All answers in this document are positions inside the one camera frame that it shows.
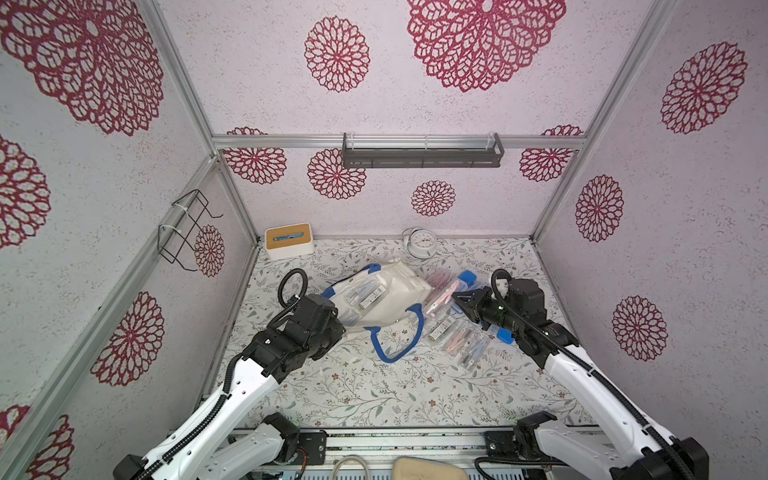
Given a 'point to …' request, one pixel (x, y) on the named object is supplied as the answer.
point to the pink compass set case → (440, 278)
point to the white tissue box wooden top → (288, 241)
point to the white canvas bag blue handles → (375, 296)
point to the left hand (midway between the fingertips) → (342, 328)
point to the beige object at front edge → (412, 468)
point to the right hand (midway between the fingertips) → (451, 294)
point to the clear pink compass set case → (440, 297)
